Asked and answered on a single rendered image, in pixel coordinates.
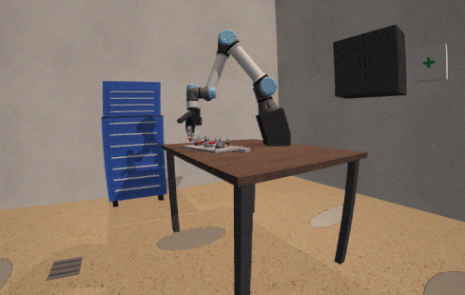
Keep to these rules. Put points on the red-handled metal toggle clamp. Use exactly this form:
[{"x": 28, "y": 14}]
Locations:
[{"x": 206, "y": 143}]

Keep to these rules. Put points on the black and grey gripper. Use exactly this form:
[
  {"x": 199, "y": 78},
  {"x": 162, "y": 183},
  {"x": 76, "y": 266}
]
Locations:
[{"x": 190, "y": 126}]

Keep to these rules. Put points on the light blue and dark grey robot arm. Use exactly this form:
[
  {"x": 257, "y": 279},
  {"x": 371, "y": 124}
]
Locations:
[{"x": 262, "y": 82}]

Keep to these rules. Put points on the black toggle clamp with red handle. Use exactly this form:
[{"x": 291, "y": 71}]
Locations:
[{"x": 219, "y": 144}]

